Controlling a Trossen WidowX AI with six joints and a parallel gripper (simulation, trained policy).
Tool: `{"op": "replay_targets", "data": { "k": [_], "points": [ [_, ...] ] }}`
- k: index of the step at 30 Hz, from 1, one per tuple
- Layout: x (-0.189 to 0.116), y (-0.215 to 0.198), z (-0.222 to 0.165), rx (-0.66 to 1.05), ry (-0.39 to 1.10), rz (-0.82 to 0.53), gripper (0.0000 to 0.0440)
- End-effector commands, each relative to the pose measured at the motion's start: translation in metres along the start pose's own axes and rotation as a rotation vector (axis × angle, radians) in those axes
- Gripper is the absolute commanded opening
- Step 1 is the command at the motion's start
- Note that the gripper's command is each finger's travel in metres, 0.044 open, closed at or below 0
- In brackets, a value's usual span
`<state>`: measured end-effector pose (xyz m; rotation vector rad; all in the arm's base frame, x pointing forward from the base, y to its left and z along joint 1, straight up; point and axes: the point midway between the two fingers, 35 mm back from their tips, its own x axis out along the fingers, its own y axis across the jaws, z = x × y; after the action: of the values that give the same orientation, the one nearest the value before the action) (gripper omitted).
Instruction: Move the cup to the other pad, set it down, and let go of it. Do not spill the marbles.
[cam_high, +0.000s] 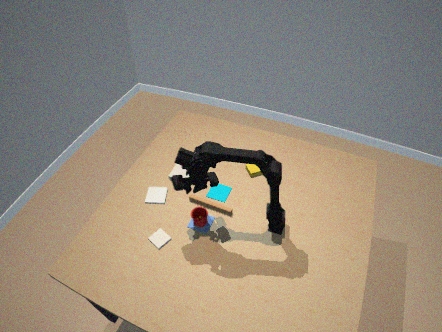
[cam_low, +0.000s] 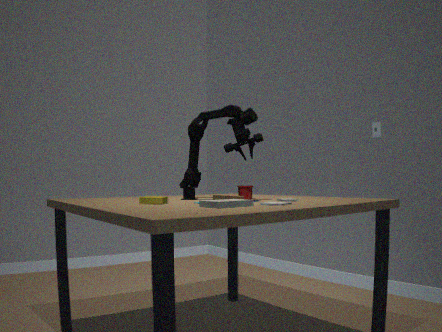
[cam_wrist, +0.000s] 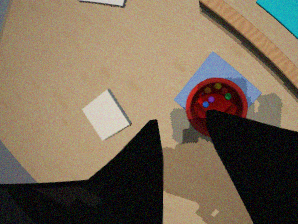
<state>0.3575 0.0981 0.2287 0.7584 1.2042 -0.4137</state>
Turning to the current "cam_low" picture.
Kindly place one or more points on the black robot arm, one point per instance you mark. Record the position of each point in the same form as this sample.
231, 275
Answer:
192, 176

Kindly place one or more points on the white flat rectangular block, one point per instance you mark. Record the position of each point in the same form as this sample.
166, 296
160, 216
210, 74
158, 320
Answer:
226, 203

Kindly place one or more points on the yellow flat block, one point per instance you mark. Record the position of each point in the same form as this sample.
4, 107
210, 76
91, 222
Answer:
153, 200

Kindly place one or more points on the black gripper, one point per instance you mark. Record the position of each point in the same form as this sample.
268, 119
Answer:
251, 142

